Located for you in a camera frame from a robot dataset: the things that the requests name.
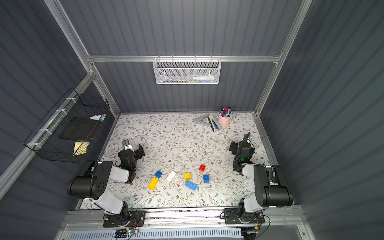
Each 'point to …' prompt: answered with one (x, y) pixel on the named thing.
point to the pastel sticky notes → (100, 117)
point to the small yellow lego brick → (187, 176)
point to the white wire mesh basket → (186, 69)
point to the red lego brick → (202, 167)
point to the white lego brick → (170, 176)
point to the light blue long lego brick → (190, 185)
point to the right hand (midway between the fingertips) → (242, 143)
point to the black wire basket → (45, 141)
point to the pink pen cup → (224, 117)
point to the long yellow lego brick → (153, 183)
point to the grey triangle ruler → (198, 120)
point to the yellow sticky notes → (80, 148)
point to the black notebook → (79, 128)
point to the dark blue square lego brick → (158, 174)
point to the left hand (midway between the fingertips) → (134, 146)
